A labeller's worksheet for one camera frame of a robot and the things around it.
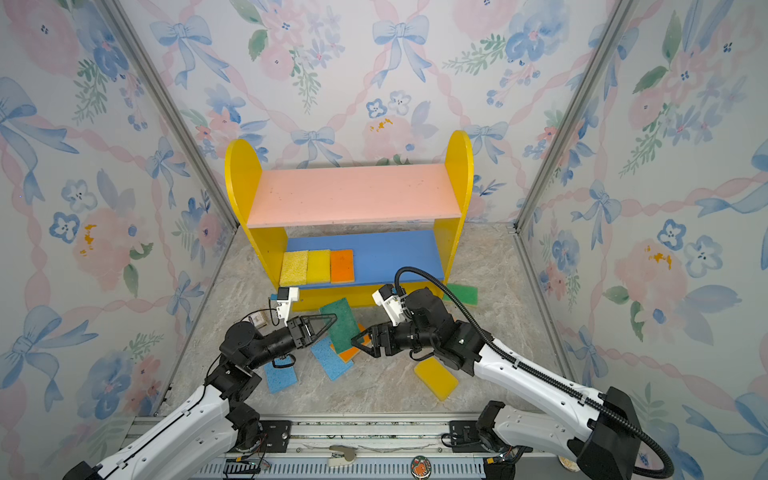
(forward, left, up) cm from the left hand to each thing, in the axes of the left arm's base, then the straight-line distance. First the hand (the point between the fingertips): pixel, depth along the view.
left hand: (335, 320), depth 67 cm
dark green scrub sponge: (-1, -1, -2) cm, 3 cm away
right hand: (-3, -6, -3) cm, 7 cm away
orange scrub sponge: (+24, +2, -11) cm, 26 cm away
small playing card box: (+12, +29, -24) cm, 39 cm away
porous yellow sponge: (+22, +16, -10) cm, 29 cm away
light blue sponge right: (-1, +4, -24) cm, 25 cm away
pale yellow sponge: (0, 0, -22) cm, 22 cm away
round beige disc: (-24, -55, -24) cm, 65 cm away
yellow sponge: (-5, -26, -24) cm, 35 cm away
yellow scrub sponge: (+22, +9, -10) cm, 26 cm away
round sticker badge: (-25, -20, -25) cm, 40 cm away
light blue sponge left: (-5, +18, -24) cm, 30 cm away
